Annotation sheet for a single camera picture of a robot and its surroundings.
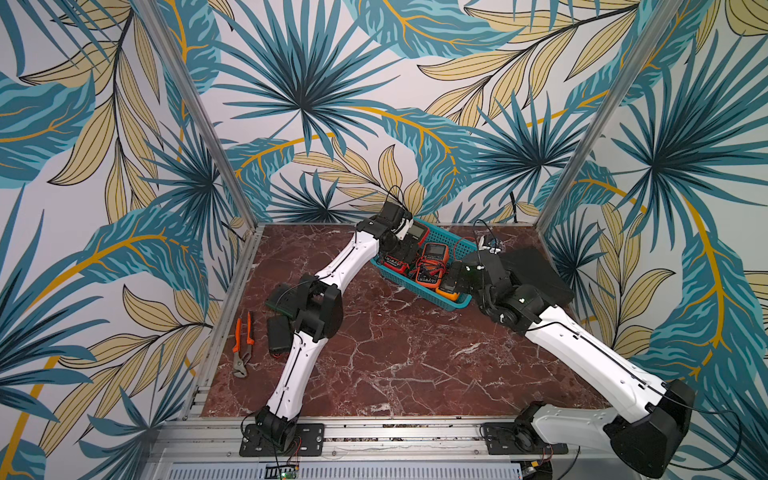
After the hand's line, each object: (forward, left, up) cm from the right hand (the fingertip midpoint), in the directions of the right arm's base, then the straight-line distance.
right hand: (469, 268), depth 77 cm
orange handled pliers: (-15, +63, -23) cm, 68 cm away
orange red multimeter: (+9, +8, -13) cm, 18 cm away
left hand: (+17, +15, -13) cm, 26 cm away
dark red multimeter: (+12, +14, -7) cm, 20 cm away
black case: (+15, -29, -20) cm, 39 cm away
